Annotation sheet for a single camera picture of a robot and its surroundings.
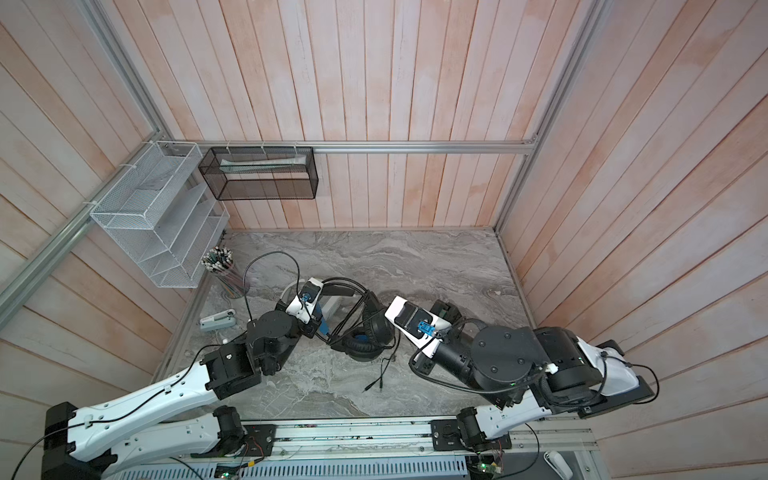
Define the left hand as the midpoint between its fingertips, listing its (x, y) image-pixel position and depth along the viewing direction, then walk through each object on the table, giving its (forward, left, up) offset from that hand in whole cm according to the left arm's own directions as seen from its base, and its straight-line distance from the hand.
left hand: (315, 296), depth 70 cm
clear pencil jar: (+18, +33, -9) cm, 38 cm away
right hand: (-14, -18, +19) cm, 30 cm away
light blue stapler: (+6, +35, -25) cm, 44 cm away
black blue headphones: (-10, -12, -3) cm, 16 cm away
